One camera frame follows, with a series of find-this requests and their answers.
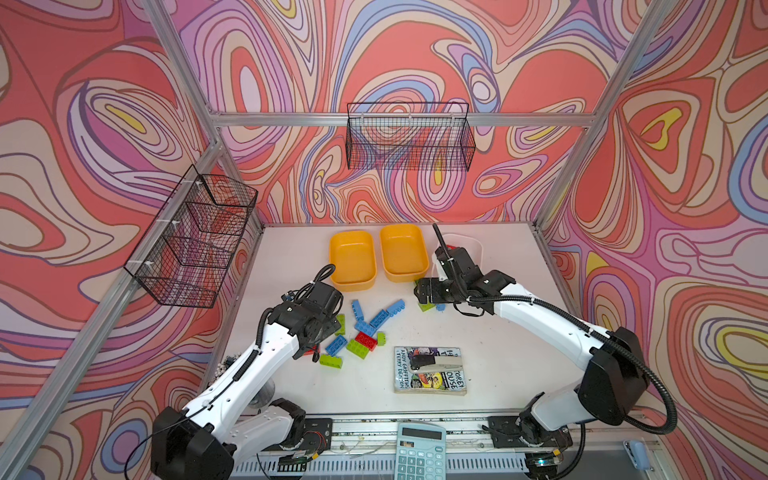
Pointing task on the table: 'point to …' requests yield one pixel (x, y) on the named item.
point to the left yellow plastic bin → (353, 253)
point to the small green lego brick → (381, 339)
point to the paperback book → (406, 381)
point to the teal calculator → (420, 452)
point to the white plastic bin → (469, 243)
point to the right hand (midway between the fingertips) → (430, 297)
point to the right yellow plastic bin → (404, 252)
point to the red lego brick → (366, 340)
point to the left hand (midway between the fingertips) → (325, 330)
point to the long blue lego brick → (396, 308)
